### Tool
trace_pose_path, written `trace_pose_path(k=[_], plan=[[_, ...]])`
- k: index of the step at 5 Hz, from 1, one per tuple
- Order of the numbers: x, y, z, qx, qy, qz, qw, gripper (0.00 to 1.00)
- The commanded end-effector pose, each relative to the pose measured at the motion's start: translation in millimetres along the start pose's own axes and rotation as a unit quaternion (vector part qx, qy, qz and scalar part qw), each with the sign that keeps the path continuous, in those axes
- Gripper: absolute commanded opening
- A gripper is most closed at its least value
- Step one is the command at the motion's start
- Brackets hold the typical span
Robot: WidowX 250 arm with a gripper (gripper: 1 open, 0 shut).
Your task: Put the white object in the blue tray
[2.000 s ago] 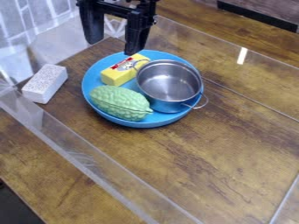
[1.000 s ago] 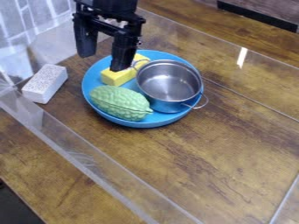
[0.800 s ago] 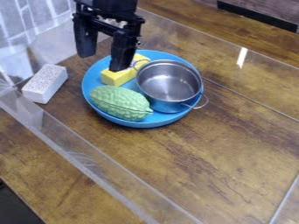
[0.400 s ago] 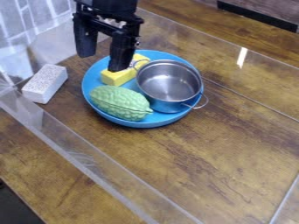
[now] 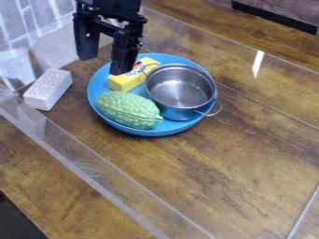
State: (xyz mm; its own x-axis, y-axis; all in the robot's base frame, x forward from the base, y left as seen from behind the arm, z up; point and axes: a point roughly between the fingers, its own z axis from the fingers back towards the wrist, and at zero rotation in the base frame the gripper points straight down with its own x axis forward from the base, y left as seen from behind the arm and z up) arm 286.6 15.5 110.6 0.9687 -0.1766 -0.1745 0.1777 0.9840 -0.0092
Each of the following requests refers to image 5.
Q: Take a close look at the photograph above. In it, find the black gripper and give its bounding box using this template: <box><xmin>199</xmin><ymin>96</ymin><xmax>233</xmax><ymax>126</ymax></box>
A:
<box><xmin>73</xmin><ymin>0</ymin><xmax>147</xmax><ymax>76</ymax></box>

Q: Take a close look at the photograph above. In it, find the blue round tray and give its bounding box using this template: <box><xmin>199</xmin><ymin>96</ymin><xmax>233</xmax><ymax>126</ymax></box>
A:
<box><xmin>87</xmin><ymin>53</ymin><xmax>207</xmax><ymax>137</ymax></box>

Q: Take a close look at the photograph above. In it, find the yellow butter block toy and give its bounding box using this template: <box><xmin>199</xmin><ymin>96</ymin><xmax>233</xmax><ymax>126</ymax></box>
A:
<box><xmin>107</xmin><ymin>57</ymin><xmax>160</xmax><ymax>92</ymax></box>

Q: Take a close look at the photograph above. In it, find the white speckled block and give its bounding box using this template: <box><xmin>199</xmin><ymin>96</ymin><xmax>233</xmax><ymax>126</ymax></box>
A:
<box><xmin>24</xmin><ymin>68</ymin><xmax>72</xmax><ymax>111</ymax></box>

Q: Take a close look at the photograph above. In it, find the small steel pot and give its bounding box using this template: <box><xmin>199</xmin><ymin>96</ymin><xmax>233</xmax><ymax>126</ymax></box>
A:
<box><xmin>144</xmin><ymin>63</ymin><xmax>223</xmax><ymax>121</ymax></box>

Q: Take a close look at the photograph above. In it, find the green bumpy gourd toy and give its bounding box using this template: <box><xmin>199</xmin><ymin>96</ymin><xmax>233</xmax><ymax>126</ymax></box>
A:
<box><xmin>96</xmin><ymin>91</ymin><xmax>163</xmax><ymax>130</ymax></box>

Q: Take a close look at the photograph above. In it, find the dark baseboard strip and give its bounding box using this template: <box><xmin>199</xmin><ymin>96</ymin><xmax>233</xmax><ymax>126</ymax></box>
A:
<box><xmin>232</xmin><ymin>0</ymin><xmax>319</xmax><ymax>35</ymax></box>

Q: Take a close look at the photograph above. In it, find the clear acrylic enclosure wall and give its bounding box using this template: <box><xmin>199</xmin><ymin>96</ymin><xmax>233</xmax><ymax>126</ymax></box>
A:
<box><xmin>0</xmin><ymin>0</ymin><xmax>319</xmax><ymax>239</ymax></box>

